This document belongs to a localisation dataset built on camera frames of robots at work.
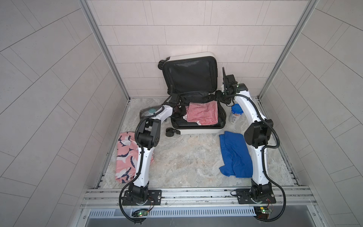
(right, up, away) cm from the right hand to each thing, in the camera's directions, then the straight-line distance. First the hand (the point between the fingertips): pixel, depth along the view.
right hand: (215, 98), depth 95 cm
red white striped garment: (-7, -11, +7) cm, 15 cm away
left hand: (-19, -8, +9) cm, 22 cm away
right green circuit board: (+19, -57, -27) cm, 66 cm away
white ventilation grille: (-48, -58, -26) cm, 80 cm away
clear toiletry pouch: (-48, -9, +10) cm, 50 cm away
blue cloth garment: (+11, -37, -12) cm, 40 cm away
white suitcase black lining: (-15, +15, +3) cm, 21 cm away
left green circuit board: (-41, -55, -31) cm, 75 cm away
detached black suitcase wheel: (-30, -23, -3) cm, 38 cm away
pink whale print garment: (-55, -35, -13) cm, 66 cm away
